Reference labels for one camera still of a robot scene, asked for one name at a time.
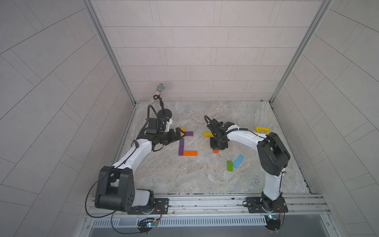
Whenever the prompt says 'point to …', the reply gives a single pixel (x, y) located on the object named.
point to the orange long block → (190, 153)
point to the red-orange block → (216, 151)
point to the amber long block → (182, 128)
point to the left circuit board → (145, 225)
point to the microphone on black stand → (160, 88)
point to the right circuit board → (273, 221)
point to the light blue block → (238, 161)
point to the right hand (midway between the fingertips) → (213, 148)
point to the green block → (230, 166)
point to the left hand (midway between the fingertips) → (182, 134)
